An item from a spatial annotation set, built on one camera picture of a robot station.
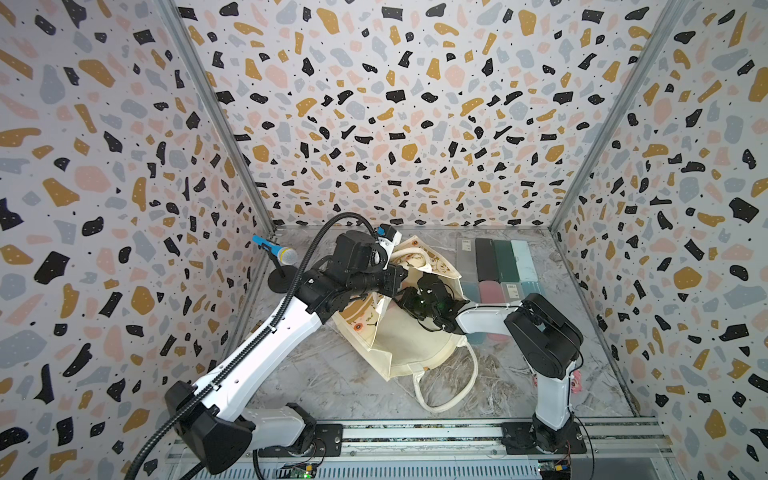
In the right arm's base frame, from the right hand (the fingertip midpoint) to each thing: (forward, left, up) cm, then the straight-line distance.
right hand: (394, 298), depth 93 cm
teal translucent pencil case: (+10, -47, -7) cm, 48 cm away
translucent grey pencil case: (+23, -26, -9) cm, 36 cm away
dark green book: (+20, -40, -7) cm, 45 cm away
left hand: (-8, -5, +24) cm, 26 cm away
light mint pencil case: (+21, -47, -7) cm, 52 cm away
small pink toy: (-23, -50, -5) cm, 55 cm away
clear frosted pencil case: (+7, -40, -7) cm, 41 cm away
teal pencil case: (+9, -26, -9) cm, 29 cm away
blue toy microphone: (+4, +30, +15) cm, 34 cm away
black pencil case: (+23, -33, -9) cm, 41 cm away
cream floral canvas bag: (-14, +2, 0) cm, 14 cm away
